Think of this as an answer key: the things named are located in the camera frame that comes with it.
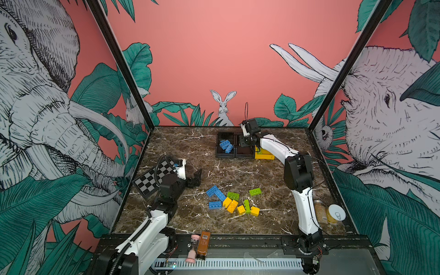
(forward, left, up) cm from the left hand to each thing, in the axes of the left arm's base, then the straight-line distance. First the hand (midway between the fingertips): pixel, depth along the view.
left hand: (194, 166), depth 82 cm
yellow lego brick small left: (-14, -16, -13) cm, 25 cm away
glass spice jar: (-21, -61, -11) cm, 65 cm away
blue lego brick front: (-14, -10, -16) cm, 23 cm away
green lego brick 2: (-10, -19, -15) cm, 27 cm away
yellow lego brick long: (-15, -19, -16) cm, 28 cm away
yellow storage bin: (+14, -38, -11) cm, 42 cm away
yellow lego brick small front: (-18, -23, -13) cm, 32 cm away
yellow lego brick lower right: (-18, -29, -14) cm, 37 cm away
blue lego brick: (+23, -16, -12) cm, 30 cm away
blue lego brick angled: (-6, -8, -15) cm, 18 cm away
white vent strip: (-39, -16, -15) cm, 45 cm away
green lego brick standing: (-16, -26, -13) cm, 33 cm away
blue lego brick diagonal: (-9, -13, -15) cm, 21 cm away
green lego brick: (-8, -31, -15) cm, 36 cm away
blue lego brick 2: (+20, -19, -13) cm, 31 cm away
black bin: (+33, -14, -15) cm, 39 cm away
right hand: (+23, -26, -5) cm, 35 cm away
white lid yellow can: (-22, -66, -10) cm, 70 cm away
